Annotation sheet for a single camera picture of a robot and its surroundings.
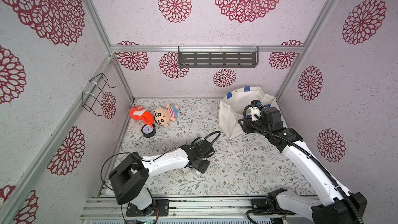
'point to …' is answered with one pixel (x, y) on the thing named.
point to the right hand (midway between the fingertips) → (242, 118)
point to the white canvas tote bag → (231, 108)
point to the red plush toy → (140, 113)
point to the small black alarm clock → (148, 131)
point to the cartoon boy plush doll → (162, 115)
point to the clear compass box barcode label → (183, 170)
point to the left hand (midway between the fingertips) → (202, 164)
